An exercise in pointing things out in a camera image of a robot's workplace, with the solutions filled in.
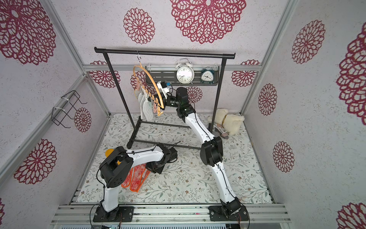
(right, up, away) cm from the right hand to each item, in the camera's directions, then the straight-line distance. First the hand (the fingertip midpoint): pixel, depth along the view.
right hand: (147, 97), depth 76 cm
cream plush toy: (+54, -13, +27) cm, 62 cm away
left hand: (-1, -42, +11) cm, 44 cm away
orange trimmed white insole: (-3, -45, +9) cm, 46 cm away
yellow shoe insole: (-32, -33, +22) cm, 51 cm away
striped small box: (+48, -18, +29) cm, 59 cm away
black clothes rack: (-19, -25, +27) cm, 41 cm away
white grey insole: (-3, -5, +14) cm, 15 cm away
